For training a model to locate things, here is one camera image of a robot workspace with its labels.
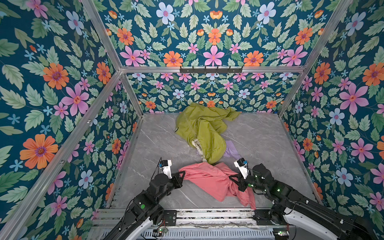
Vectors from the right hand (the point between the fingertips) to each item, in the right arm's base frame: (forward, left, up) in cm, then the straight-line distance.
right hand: (229, 176), depth 77 cm
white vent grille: (-23, +30, -11) cm, 40 cm away
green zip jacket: (+35, +12, +1) cm, 37 cm away
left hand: (+1, +21, +5) cm, 22 cm away
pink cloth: (-2, +8, +3) cm, 9 cm away
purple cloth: (+20, -5, -8) cm, 22 cm away
